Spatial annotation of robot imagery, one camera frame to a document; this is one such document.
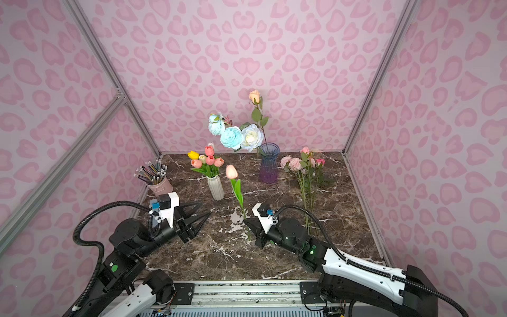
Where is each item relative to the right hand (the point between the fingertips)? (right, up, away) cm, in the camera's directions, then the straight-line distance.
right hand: (245, 223), depth 68 cm
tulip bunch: (-15, +21, +8) cm, 27 cm away
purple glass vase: (+10, +17, +40) cm, 45 cm away
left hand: (-11, +7, -9) cm, 16 cm away
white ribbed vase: (-15, +10, +22) cm, 29 cm away
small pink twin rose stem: (+26, +13, +35) cm, 46 cm away
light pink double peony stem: (+33, +21, +39) cm, 55 cm away
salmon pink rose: (+29, +27, +38) cm, 55 cm away
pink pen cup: (-42, +10, +27) cm, 51 cm away
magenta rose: (+38, +22, +42) cm, 61 cm away
